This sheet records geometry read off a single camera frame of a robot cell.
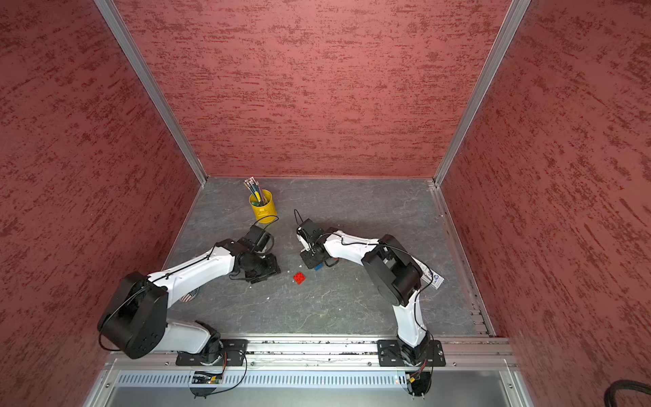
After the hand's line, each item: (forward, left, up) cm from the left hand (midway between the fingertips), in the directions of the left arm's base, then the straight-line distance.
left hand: (274, 278), depth 86 cm
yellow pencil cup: (+27, +7, +7) cm, 29 cm away
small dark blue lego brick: (+3, -15, +3) cm, 16 cm away
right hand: (+8, -13, -4) cm, 16 cm away
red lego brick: (+1, -9, -2) cm, 9 cm away
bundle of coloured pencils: (+32, +11, +11) cm, 36 cm away
